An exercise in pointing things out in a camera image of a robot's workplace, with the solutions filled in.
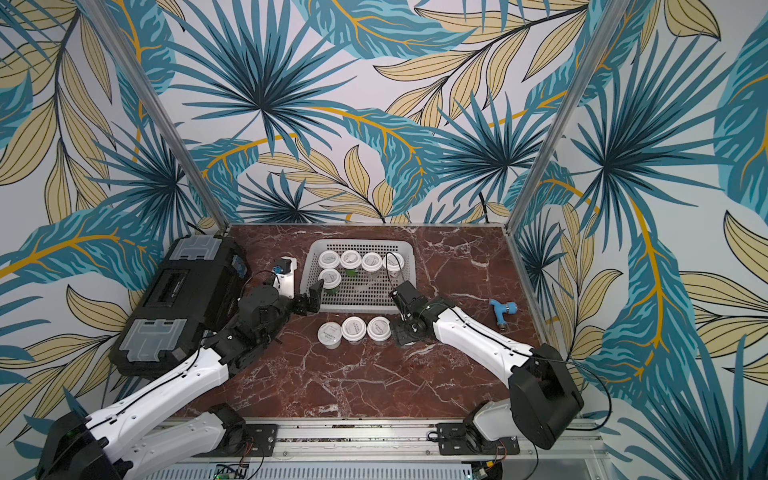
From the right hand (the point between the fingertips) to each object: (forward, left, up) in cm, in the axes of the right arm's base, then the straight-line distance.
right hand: (407, 330), depth 85 cm
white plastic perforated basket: (+24, +15, -5) cm, 28 cm away
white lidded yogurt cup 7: (+1, +15, -1) cm, 15 cm away
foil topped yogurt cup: (0, +22, -2) cm, 22 cm away
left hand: (+7, +26, +15) cm, 31 cm away
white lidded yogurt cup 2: (+26, +17, +1) cm, 31 cm away
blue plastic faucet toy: (+8, -31, -5) cm, 33 cm away
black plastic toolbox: (+10, +58, +10) cm, 60 cm away
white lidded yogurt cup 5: (+18, +23, +1) cm, 29 cm away
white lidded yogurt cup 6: (+1, +8, -1) cm, 8 cm away
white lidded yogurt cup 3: (+24, +10, 0) cm, 27 cm away
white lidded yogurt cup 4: (+23, +4, +1) cm, 23 cm away
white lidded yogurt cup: (+26, +24, +1) cm, 36 cm away
